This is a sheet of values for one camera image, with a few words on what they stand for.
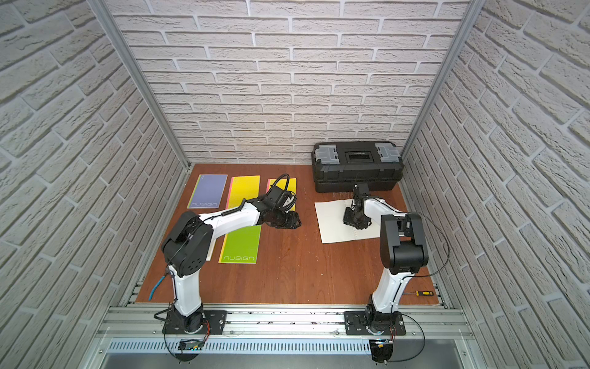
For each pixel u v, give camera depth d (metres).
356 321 0.74
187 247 0.50
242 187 1.10
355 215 0.84
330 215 1.00
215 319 0.75
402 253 0.50
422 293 0.79
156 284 0.81
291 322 0.76
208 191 1.08
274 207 0.74
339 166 0.97
